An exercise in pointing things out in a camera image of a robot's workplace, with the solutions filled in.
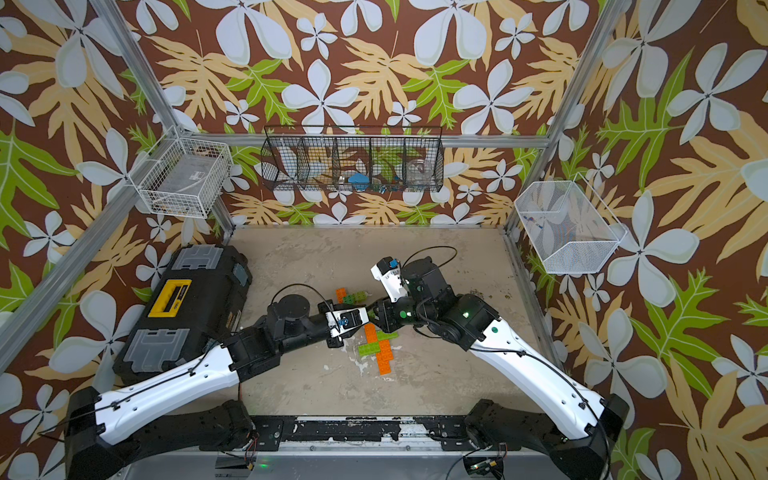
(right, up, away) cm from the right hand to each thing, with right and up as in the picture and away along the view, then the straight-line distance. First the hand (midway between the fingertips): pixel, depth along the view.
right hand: (363, 312), depth 66 cm
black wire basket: (-5, +45, +31) cm, 55 cm away
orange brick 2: (+5, -19, +20) cm, 28 cm away
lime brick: (-3, -1, +33) cm, 34 cm away
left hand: (0, +1, +3) cm, 3 cm away
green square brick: (-7, -2, +30) cm, 31 cm away
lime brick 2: (+4, -12, +25) cm, 28 cm away
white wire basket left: (-56, +37, +22) cm, 71 cm away
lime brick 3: (+1, -15, +21) cm, 26 cm away
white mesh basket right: (+58, +21, +18) cm, 64 cm away
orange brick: (+5, -16, +21) cm, 27 cm away
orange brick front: (-10, 0, +33) cm, 34 cm away
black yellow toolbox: (-46, 0, +14) cm, 49 cm away
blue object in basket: (-3, +36, +28) cm, 46 cm away
